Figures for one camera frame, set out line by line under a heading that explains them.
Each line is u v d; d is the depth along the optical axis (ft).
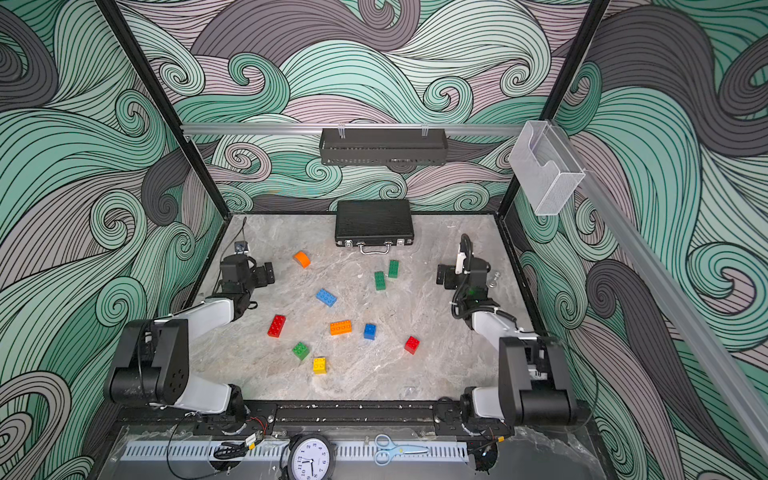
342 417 2.44
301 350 2.67
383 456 2.25
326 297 3.11
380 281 3.30
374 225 3.59
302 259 3.41
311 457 2.16
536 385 1.41
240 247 2.63
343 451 2.29
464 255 2.51
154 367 1.44
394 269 3.32
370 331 2.80
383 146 3.27
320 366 2.59
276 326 2.88
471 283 2.24
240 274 2.41
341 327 2.88
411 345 2.72
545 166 2.55
